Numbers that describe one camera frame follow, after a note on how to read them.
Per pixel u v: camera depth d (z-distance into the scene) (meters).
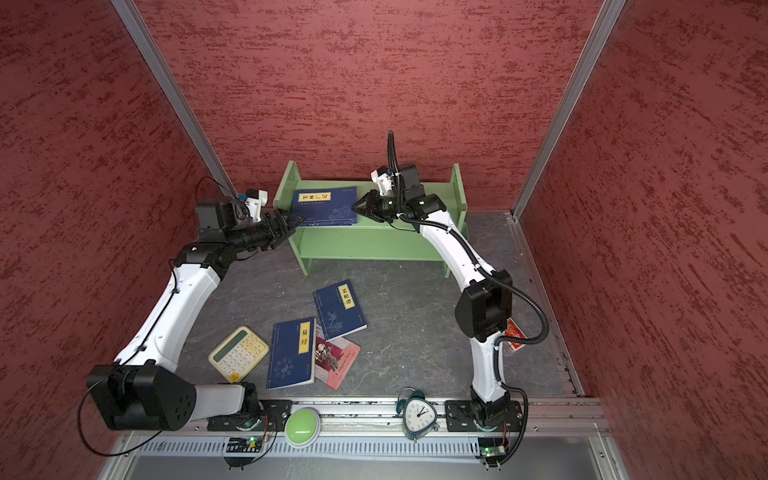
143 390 0.39
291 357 0.82
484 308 0.51
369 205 0.74
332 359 0.83
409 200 0.65
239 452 0.72
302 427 0.71
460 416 0.74
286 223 0.67
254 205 0.69
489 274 0.51
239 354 0.83
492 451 0.70
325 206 0.83
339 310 0.93
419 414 0.71
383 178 0.77
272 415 0.73
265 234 0.66
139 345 0.41
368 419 0.76
